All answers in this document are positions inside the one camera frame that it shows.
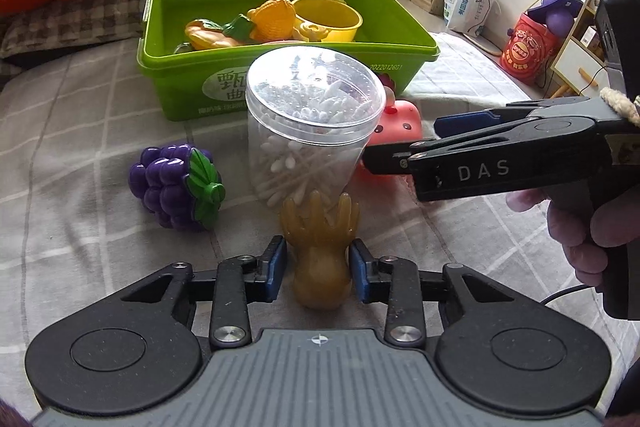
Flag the pink pig squeeze toy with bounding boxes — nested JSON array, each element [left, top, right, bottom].
[[356, 80, 423, 176]]

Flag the amber rubber hand toy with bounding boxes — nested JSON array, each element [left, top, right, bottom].
[[280, 191, 360, 311]]

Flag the clear cotton swab jar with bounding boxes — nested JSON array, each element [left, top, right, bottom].
[[245, 44, 386, 208]]

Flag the purple toy grapes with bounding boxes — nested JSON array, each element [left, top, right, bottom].
[[128, 143, 226, 231]]

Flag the yellow toy pot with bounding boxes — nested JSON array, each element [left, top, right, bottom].
[[293, 0, 363, 42]]

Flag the yellow toy corn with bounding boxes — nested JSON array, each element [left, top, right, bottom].
[[246, 0, 296, 43]]

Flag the orange toy pumpkin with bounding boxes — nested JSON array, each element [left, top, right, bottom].
[[184, 20, 245, 51]]

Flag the green plastic storage bin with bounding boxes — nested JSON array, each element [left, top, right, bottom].
[[137, 0, 439, 121]]

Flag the person's right hand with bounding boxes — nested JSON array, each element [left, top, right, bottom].
[[504, 186, 640, 289]]

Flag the white wooden side cabinet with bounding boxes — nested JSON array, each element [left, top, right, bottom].
[[551, 0, 610, 98]]

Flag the red gift bucket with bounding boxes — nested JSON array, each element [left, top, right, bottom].
[[499, 13, 560, 86]]

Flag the white paper shopping bag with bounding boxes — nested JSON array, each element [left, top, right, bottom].
[[444, 0, 495, 37]]

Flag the grey grid blanket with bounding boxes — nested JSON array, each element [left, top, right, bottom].
[[0, 31, 640, 417]]

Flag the black floor cable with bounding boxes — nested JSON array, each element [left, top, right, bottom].
[[464, 0, 504, 56]]

